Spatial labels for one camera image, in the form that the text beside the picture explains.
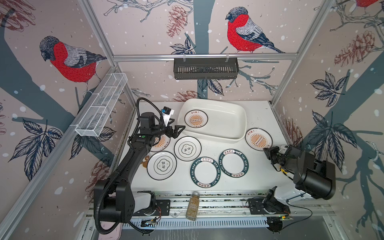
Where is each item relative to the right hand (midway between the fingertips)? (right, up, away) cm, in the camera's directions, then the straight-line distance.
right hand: (265, 149), depth 93 cm
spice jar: (-46, -23, -24) cm, 57 cm away
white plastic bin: (-24, +17, +15) cm, 34 cm away
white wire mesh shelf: (-95, +28, -13) cm, 100 cm away
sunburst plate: (-44, +19, +18) cm, 51 cm away
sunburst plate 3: (-68, +3, +5) cm, 68 cm away
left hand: (-54, +17, -14) cm, 58 cm away
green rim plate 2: (-21, -7, -4) cm, 23 cm away
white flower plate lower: (-65, -9, -5) cm, 66 cm away
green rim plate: (-39, -12, -7) cm, 41 cm away
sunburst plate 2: (-2, +6, +6) cm, 8 cm away
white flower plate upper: (-50, 0, +3) cm, 50 cm away
